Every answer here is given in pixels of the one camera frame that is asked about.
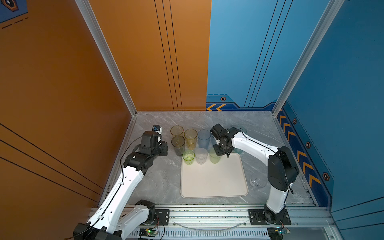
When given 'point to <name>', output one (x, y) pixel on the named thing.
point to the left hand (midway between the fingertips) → (163, 141)
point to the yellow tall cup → (191, 135)
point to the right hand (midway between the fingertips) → (219, 152)
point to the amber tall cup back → (176, 130)
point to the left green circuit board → (148, 232)
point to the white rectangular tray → (225, 179)
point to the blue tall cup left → (204, 137)
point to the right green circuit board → (277, 233)
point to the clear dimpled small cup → (201, 154)
